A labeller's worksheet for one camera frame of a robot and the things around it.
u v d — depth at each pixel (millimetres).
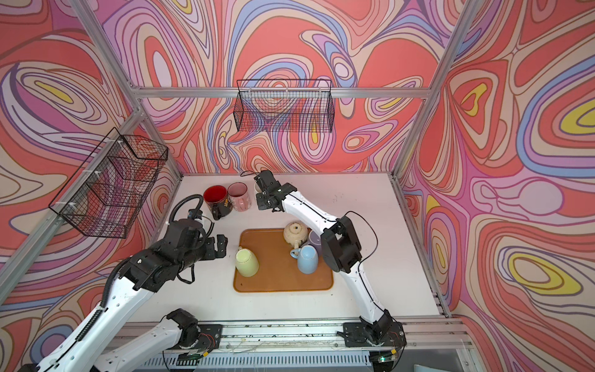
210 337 723
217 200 972
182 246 519
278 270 875
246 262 787
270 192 713
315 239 863
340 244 563
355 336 732
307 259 801
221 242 651
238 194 1002
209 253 628
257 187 763
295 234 886
